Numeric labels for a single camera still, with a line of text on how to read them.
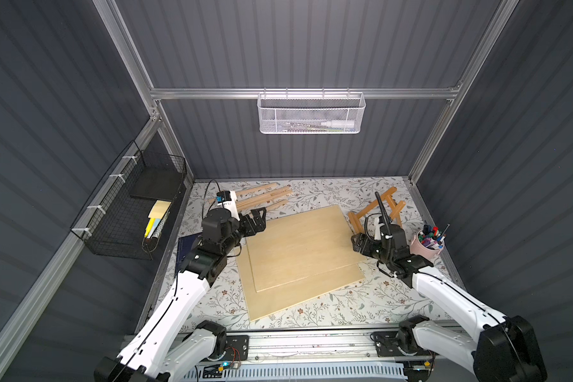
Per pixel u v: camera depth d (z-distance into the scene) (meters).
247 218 0.64
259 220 0.66
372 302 0.83
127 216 0.72
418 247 0.85
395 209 0.82
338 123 0.89
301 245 0.96
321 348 0.75
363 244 0.75
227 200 0.63
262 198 1.13
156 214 0.73
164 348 0.42
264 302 0.84
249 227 0.64
